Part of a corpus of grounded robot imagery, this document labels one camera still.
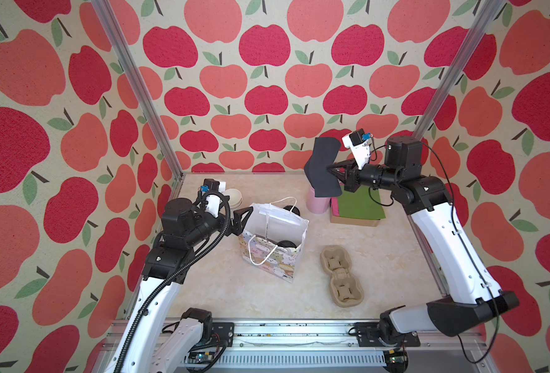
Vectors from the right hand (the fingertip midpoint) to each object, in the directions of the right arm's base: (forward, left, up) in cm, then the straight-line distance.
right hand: (336, 166), depth 65 cm
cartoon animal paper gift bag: (-5, +19, -36) cm, 41 cm away
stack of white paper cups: (+8, +35, -28) cm, 45 cm away
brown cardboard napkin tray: (+8, -15, -38) cm, 42 cm away
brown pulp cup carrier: (-20, -10, -40) cm, 46 cm away
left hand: (-12, +26, -7) cm, 29 cm away
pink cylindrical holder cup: (+16, +1, -38) cm, 41 cm away
